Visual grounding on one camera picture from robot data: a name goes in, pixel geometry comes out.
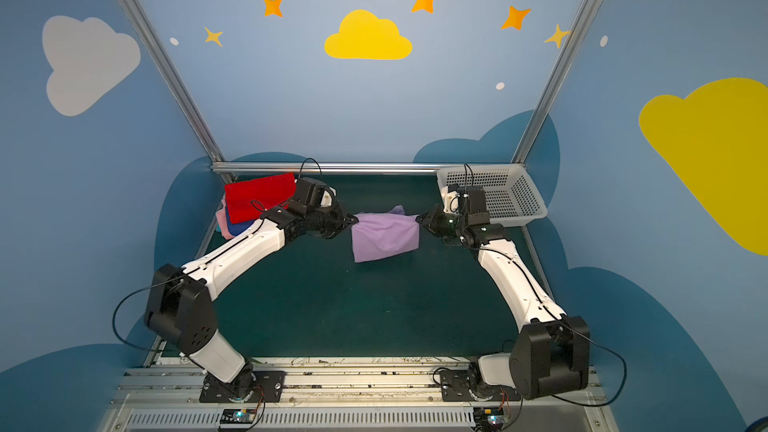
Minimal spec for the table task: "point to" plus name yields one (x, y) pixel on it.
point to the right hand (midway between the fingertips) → (419, 215)
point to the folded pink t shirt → (223, 219)
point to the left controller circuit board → (238, 416)
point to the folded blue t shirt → (237, 228)
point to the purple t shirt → (378, 236)
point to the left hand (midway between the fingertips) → (362, 218)
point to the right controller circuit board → (489, 418)
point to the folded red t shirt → (249, 199)
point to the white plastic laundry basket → (511, 196)
